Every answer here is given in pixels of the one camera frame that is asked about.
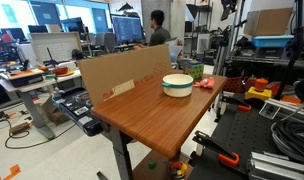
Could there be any colourful patterned cube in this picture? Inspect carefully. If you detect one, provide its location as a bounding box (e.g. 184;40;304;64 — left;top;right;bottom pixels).
182;60;206;80

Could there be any cream bowl teal rim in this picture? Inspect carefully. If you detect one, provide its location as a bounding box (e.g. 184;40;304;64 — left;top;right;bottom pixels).
161;73;195;99

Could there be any brown cardboard sheet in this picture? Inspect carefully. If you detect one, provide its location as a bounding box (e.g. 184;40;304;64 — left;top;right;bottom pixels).
77;43;173;107

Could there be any pink plush toy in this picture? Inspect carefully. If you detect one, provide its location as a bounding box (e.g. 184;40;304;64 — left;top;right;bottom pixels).
193;76;216;90

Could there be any seated person dark shirt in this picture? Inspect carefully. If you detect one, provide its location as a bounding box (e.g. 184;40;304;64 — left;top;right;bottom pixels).
134;9;172;51

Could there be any grey office chair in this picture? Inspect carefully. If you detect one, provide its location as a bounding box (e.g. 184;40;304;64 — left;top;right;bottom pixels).
94;31;120;55

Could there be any large computer monitor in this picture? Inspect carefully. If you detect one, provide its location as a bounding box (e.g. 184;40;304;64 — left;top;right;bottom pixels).
110;13;145;44

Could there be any black metal table leg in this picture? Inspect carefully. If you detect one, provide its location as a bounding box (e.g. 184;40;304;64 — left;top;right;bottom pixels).
95;126;136;180

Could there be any green ball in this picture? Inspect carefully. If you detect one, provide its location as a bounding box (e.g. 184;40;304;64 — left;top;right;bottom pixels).
147;160;158;170

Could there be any black floor case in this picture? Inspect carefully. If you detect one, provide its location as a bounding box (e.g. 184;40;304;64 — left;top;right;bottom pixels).
52;87;104;138

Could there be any orange black bar clamp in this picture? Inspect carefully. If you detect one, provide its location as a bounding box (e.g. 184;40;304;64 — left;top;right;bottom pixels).
221;94;253;112
192;130;242;168

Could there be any red basket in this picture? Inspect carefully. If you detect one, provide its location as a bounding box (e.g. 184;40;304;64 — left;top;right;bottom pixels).
222;76;245;95

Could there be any cup of coloured balls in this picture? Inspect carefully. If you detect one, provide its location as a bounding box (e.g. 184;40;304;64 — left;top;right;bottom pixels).
168;160;189;178

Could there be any wooden lower shelf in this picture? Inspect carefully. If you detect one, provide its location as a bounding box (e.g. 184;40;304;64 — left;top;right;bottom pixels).
131;149;195;180

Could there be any yellow plate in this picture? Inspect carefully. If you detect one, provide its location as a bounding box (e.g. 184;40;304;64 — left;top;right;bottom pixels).
55;68;76;78

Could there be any red bowl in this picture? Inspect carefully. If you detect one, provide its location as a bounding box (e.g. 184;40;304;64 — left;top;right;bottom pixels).
52;66;70;76

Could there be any open cardboard box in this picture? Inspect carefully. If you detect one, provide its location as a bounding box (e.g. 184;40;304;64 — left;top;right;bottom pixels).
40;95;71;127

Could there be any background computer monitor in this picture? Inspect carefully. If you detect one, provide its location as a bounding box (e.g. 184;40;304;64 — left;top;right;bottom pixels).
59;16;85;35

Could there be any yellow emergency stop box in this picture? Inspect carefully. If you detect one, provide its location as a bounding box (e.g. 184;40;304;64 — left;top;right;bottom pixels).
244;77;274;102

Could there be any white pegboard panel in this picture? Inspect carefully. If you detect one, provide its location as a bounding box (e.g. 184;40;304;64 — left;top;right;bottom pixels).
28;31;84;65

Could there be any black perforated breadboard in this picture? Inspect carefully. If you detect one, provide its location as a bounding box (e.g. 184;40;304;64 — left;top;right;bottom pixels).
188;106;304;180

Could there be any white desk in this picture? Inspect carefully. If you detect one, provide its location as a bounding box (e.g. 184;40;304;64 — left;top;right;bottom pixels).
0;68;84;140

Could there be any black equipment case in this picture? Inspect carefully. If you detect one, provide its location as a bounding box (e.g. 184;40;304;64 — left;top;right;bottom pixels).
0;68;45;89

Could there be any blue plastic bin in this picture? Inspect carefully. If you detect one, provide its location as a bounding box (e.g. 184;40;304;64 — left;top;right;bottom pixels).
250;34;295;49

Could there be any large cardboard box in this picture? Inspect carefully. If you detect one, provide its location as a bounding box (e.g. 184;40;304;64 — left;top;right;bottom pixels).
243;7;295;38

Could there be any orange flat object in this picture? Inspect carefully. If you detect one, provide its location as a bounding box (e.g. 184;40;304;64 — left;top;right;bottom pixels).
279;94;304;106

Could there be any black round object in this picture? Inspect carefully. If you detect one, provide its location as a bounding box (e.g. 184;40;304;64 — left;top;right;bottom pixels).
293;76;304;105

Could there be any black stand pole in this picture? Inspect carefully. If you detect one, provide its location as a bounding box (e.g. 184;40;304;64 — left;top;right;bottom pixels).
274;0;304;101

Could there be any orange floor tape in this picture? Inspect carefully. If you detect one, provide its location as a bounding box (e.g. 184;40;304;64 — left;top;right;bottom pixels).
0;163;22;180

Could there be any aluminium extrusion rail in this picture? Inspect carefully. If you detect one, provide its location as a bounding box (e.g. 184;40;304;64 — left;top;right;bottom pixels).
247;151;304;180
257;97;304;123

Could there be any black floor cable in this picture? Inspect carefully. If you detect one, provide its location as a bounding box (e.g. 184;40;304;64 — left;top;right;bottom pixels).
3;116;77;150

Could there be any black cable bundle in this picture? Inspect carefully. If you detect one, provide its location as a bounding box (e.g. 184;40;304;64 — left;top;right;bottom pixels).
270;117;304;165

